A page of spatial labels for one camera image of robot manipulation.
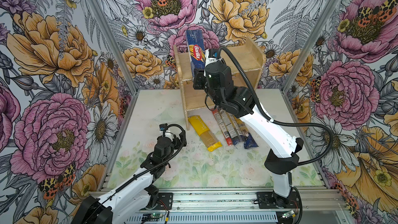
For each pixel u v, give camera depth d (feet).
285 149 1.46
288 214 2.35
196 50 2.05
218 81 1.41
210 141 3.00
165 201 2.40
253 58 2.53
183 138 2.56
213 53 1.63
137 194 1.73
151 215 2.34
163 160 2.06
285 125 1.46
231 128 3.09
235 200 2.50
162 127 2.35
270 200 2.40
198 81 1.75
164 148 2.03
